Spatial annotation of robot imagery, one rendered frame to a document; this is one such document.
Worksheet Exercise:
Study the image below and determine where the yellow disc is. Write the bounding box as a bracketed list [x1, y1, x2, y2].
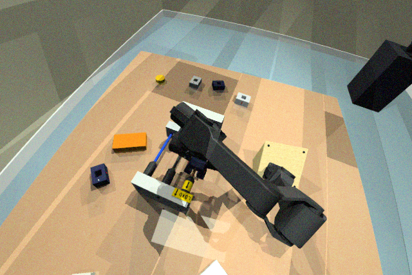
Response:
[155, 75, 165, 84]

